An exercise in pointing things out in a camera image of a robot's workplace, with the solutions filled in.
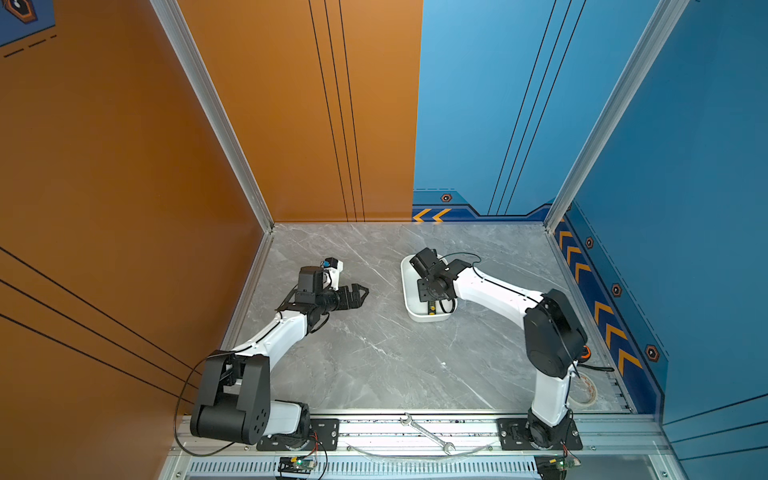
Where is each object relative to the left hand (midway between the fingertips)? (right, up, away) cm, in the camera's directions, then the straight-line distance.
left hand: (356, 289), depth 89 cm
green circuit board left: (-12, -40, -19) cm, 45 cm away
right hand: (+22, -1, +4) cm, 22 cm away
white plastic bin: (+19, -7, +5) cm, 21 cm away
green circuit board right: (+51, -39, -20) cm, 67 cm away
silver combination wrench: (+15, -32, -14) cm, 38 cm away
